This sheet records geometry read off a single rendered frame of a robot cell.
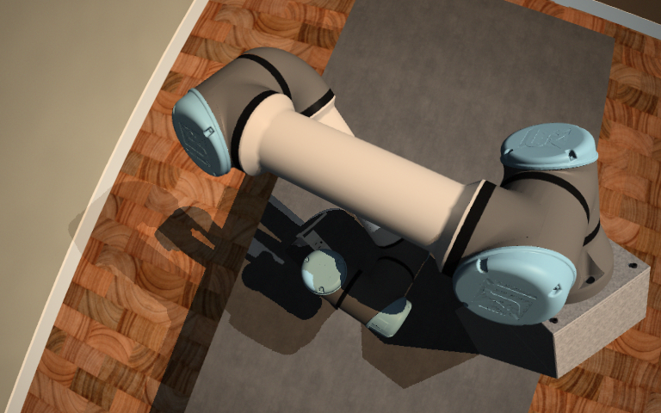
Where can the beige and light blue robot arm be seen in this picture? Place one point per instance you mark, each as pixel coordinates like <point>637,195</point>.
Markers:
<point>512,252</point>

